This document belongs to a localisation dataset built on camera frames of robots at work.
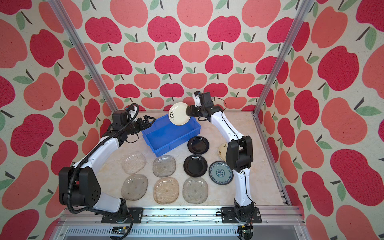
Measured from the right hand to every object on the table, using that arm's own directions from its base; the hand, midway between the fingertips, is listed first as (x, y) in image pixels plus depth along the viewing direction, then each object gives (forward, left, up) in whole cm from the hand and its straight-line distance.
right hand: (192, 109), depth 93 cm
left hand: (-13, +21, +1) cm, 25 cm away
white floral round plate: (-3, +9, -3) cm, 10 cm away
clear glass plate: (-29, +35, -22) cm, 51 cm away
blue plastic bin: (-7, +21, -21) cm, 31 cm away
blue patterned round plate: (-30, -20, -22) cm, 43 cm away
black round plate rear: (-9, -5, -27) cm, 29 cm away
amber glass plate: (-44, +10, -22) cm, 50 cm away
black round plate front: (-26, -5, -24) cm, 36 cm away
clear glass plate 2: (-29, +15, -22) cm, 40 cm away
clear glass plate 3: (-44, +29, -22) cm, 57 cm away
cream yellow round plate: (-15, -22, -23) cm, 35 cm away
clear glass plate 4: (-42, -6, -23) cm, 48 cm away
